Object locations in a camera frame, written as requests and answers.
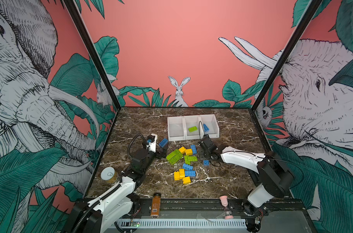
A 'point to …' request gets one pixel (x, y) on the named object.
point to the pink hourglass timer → (228, 214)
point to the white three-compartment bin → (178, 127)
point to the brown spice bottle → (155, 205)
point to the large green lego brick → (174, 156)
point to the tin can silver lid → (109, 174)
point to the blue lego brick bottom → (190, 173)
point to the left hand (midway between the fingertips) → (161, 138)
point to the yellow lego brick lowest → (186, 180)
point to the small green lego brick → (192, 129)
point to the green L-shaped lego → (188, 159)
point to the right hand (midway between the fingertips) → (201, 152)
